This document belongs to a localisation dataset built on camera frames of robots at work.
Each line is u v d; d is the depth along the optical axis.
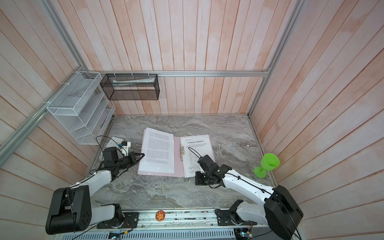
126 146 0.81
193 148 1.01
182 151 0.98
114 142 0.82
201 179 0.73
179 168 0.91
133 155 0.78
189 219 0.75
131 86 1.04
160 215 0.75
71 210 0.41
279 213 0.40
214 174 0.61
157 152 0.92
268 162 0.76
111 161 0.69
